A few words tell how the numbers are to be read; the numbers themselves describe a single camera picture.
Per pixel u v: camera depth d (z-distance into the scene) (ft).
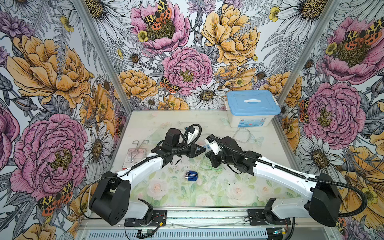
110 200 1.36
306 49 2.87
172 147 2.14
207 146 2.28
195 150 2.40
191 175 2.79
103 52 2.88
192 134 2.40
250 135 3.56
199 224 2.41
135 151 3.06
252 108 3.28
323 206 1.30
